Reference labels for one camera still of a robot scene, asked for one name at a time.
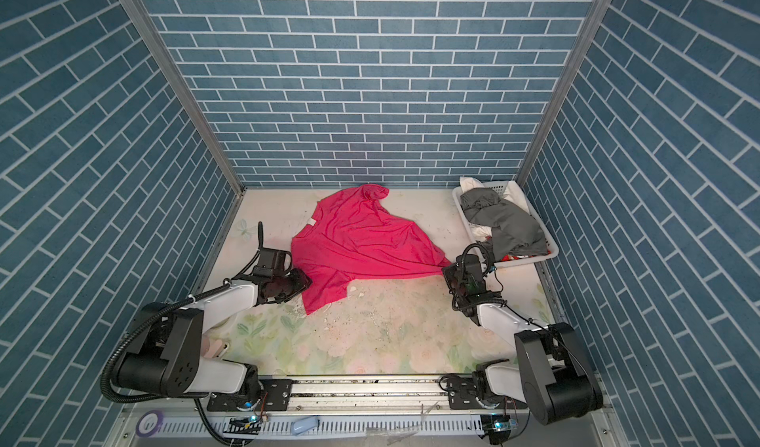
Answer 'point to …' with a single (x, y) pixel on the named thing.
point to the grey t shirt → (514, 231)
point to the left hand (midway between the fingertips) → (310, 283)
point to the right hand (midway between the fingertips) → (443, 262)
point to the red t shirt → (507, 258)
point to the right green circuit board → (496, 427)
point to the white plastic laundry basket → (500, 187)
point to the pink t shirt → (350, 233)
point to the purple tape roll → (149, 423)
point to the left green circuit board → (243, 425)
